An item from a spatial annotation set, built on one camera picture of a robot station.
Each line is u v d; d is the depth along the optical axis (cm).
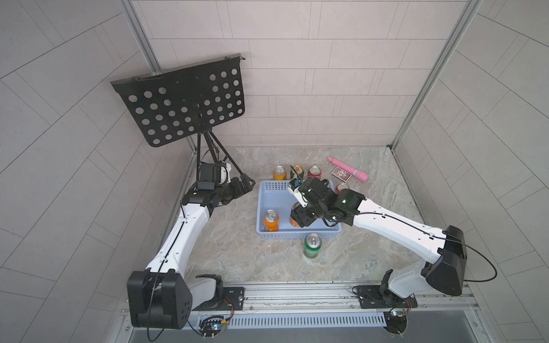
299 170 94
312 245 74
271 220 80
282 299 73
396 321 68
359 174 102
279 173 96
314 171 94
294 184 65
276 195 96
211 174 60
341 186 89
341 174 105
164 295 37
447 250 40
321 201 54
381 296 64
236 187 69
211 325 69
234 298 71
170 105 68
